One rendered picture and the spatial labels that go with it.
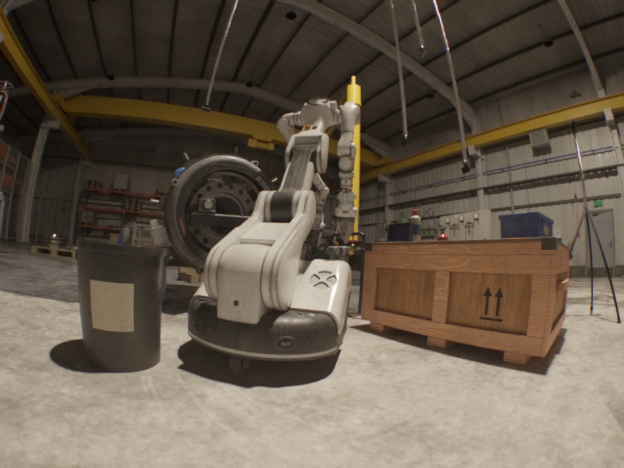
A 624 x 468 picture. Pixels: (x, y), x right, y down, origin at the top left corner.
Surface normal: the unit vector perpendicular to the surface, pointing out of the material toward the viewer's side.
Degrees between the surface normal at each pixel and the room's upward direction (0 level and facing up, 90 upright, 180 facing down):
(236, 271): 82
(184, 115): 90
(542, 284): 90
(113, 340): 93
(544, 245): 90
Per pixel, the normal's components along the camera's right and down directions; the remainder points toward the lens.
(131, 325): 0.70, 0.04
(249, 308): -0.10, -0.09
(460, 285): -0.83, -0.09
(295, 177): -0.17, -0.58
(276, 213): -0.23, 0.30
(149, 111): 0.46, -0.05
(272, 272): -0.22, -0.34
